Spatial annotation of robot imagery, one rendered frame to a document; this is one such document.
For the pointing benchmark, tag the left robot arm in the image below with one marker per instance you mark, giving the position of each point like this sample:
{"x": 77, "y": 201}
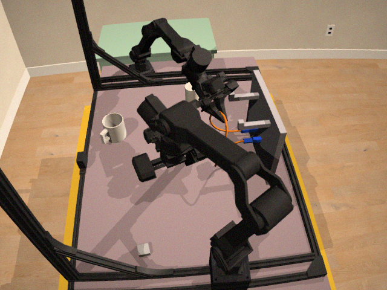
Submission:
{"x": 181, "y": 50}

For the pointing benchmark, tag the cream cylinder with white top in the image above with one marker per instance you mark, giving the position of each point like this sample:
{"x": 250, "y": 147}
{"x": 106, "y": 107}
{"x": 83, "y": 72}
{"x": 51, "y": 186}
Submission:
{"x": 189, "y": 93}

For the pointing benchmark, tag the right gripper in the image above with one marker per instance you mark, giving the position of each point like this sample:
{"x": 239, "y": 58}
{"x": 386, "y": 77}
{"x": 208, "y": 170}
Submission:
{"x": 145, "y": 169}

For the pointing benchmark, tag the orange patch cord with blue plug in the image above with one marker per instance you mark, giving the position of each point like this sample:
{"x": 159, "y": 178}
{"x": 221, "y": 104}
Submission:
{"x": 246, "y": 140}

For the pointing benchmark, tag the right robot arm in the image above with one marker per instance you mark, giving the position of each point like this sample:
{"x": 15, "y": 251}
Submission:
{"x": 180, "y": 127}

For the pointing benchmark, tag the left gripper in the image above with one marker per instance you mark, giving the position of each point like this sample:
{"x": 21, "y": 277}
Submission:
{"x": 217, "y": 105}

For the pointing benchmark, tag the small white block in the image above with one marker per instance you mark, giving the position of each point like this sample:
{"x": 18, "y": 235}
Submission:
{"x": 143, "y": 250}

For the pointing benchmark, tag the cream mug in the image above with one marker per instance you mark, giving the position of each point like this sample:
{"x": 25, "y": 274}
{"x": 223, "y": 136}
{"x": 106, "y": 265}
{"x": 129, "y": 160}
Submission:
{"x": 114, "y": 134}

